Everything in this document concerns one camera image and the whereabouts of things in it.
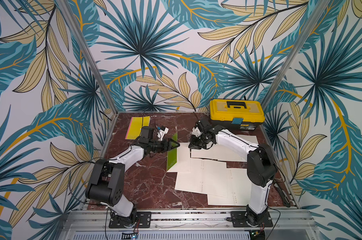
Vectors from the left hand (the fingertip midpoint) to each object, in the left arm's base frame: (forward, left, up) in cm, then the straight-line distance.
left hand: (176, 147), depth 84 cm
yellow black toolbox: (+25, -41, +2) cm, 48 cm away
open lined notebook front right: (-18, -36, -14) cm, 43 cm away
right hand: (+4, -7, -4) cm, 9 cm away
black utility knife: (-24, -58, -12) cm, 64 cm away
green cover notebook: (-4, +2, -2) cm, 5 cm away
